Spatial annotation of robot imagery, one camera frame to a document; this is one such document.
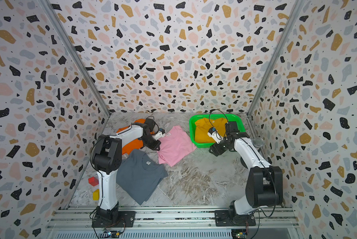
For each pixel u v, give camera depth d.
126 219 0.74
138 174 0.88
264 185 0.44
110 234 0.70
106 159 0.56
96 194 0.80
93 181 0.83
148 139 0.86
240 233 0.71
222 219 0.73
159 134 0.95
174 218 0.76
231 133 0.64
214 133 0.80
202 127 1.10
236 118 1.13
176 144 1.02
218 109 1.23
